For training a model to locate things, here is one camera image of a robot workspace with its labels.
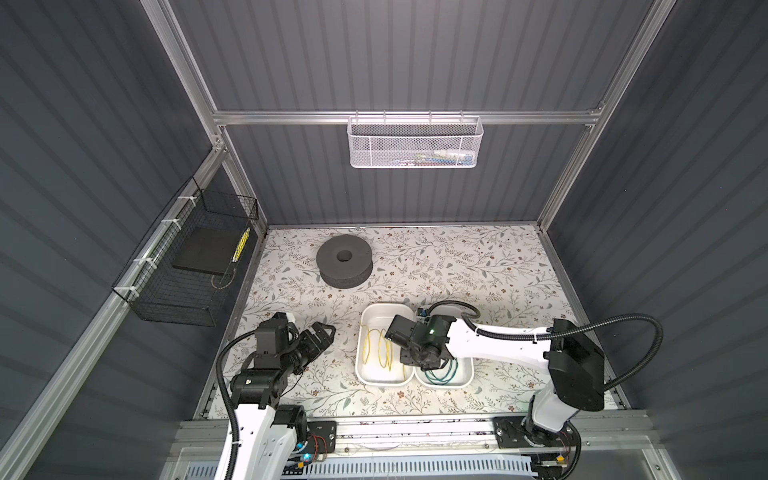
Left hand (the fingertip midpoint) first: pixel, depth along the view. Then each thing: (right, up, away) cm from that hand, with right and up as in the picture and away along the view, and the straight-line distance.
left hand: (325, 338), depth 77 cm
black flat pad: (-28, +23, -4) cm, 37 cm away
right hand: (+22, -7, +5) cm, 24 cm away
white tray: (+14, -6, +2) cm, 15 cm away
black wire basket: (-34, +18, -5) cm, 39 cm away
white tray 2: (+38, -13, +5) cm, 40 cm away
